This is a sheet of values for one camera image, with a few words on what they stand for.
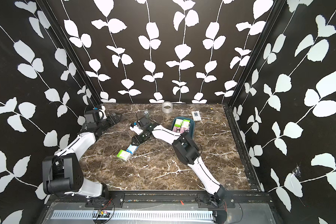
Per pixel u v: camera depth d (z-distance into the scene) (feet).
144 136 2.74
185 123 3.32
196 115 3.64
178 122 3.33
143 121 2.64
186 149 1.99
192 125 3.42
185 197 2.54
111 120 2.60
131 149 3.03
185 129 3.21
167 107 3.89
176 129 3.22
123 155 2.89
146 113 3.53
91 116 2.21
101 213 2.30
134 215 2.30
